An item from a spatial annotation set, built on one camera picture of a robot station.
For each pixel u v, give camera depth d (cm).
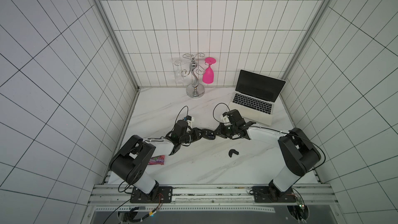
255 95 113
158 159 82
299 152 46
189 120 84
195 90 117
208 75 103
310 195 74
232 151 87
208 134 87
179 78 108
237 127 72
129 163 45
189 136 78
